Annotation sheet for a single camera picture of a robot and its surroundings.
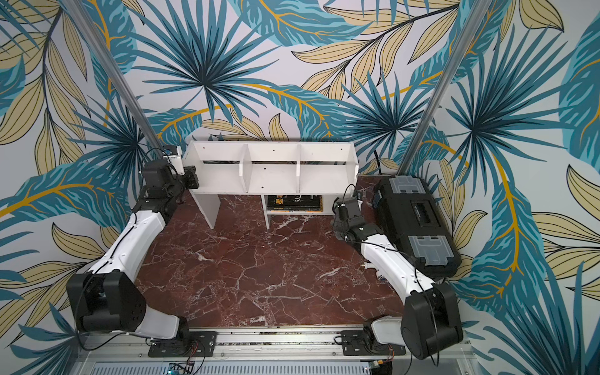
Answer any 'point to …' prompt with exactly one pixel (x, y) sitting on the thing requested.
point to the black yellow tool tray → (294, 203)
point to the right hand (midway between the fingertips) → (346, 216)
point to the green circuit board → (176, 372)
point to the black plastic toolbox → (408, 212)
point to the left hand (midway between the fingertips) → (193, 169)
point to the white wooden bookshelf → (294, 178)
